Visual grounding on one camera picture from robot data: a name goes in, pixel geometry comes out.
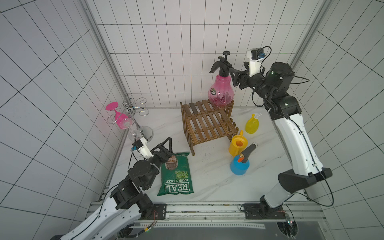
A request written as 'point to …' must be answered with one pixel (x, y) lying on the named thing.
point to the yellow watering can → (237, 143)
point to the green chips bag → (176, 176)
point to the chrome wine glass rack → (128, 106)
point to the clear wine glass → (133, 132)
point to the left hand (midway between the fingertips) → (167, 143)
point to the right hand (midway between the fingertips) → (230, 65)
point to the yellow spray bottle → (252, 125)
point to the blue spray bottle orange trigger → (239, 164)
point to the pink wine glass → (123, 121)
